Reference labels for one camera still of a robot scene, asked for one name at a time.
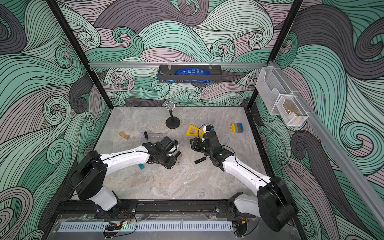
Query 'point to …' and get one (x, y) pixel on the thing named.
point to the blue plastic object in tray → (192, 71)
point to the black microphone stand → (172, 122)
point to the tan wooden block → (122, 134)
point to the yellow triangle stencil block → (198, 132)
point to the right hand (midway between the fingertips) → (195, 141)
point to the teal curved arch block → (141, 166)
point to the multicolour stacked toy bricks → (237, 128)
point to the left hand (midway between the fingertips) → (174, 159)
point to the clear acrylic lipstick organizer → (153, 137)
